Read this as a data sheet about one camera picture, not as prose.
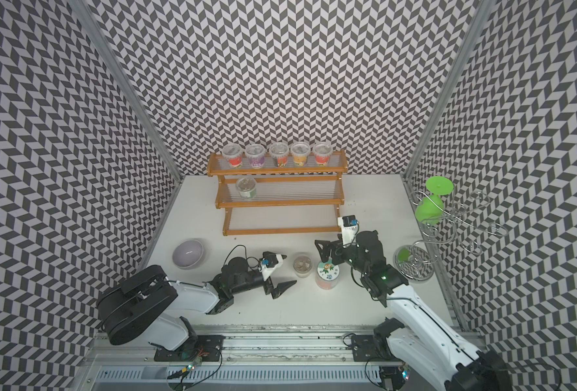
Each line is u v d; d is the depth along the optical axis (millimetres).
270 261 682
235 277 651
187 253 888
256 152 802
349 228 673
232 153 795
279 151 798
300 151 812
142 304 439
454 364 403
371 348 725
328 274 804
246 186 888
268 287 724
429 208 765
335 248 681
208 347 735
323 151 804
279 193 907
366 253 571
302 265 845
